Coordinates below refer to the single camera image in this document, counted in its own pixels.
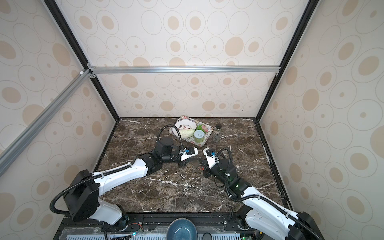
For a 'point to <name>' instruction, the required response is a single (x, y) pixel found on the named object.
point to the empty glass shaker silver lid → (216, 136)
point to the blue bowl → (181, 229)
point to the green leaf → (199, 127)
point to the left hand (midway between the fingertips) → (200, 154)
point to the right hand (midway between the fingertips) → (201, 158)
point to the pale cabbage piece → (186, 133)
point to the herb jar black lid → (218, 130)
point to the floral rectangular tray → (208, 130)
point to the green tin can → (199, 136)
